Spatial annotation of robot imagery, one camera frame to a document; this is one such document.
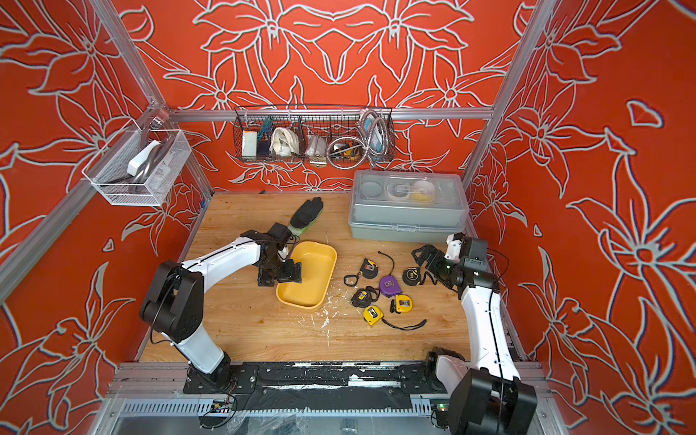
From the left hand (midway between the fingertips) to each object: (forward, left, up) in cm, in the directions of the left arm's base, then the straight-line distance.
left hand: (291, 280), depth 89 cm
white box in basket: (+36, +17, +29) cm, 49 cm away
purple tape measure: (+1, -33, -2) cm, 33 cm away
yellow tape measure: (-9, -28, -2) cm, 29 cm away
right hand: (+4, -41, +12) cm, 43 cm away
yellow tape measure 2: (-5, -38, -2) cm, 38 cm away
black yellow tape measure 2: (+6, -26, -1) cm, 27 cm away
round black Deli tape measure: (+5, -41, 0) cm, 41 cm away
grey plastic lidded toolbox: (+23, -33, +14) cm, 43 cm away
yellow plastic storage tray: (+8, -8, -2) cm, 12 cm away
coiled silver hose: (+33, -18, +28) cm, 47 cm away
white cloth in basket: (+36, +5, +30) cm, 47 cm away
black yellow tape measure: (-5, -24, -1) cm, 25 cm away
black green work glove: (+30, 0, -2) cm, 30 cm away
